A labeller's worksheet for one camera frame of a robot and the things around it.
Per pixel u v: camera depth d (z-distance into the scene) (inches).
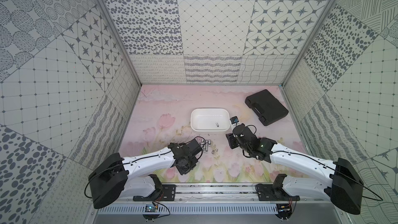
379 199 14.9
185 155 23.7
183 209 27.6
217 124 38.6
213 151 34.5
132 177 17.2
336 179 16.2
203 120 39.6
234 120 28.1
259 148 22.6
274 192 25.8
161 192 26.1
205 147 34.7
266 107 40.8
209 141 35.6
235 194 29.9
